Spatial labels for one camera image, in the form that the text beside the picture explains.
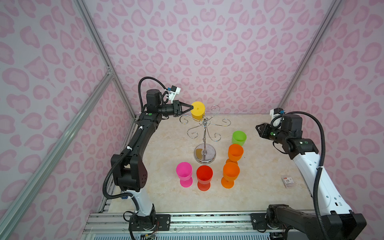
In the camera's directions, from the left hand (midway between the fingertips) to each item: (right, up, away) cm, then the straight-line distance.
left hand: (192, 106), depth 73 cm
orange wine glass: (+21, -35, +11) cm, 43 cm away
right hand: (+33, -9, +1) cm, 34 cm away
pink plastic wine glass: (-4, -32, +3) cm, 33 cm away
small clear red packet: (+53, -41, +11) cm, 68 cm away
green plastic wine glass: (+28, -17, +20) cm, 38 cm away
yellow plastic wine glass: (+3, -2, +1) cm, 4 cm away
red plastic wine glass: (+6, -34, +4) cm, 35 cm away
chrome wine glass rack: (+7, -27, +25) cm, 38 cm away
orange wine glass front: (+24, -25, +12) cm, 36 cm away
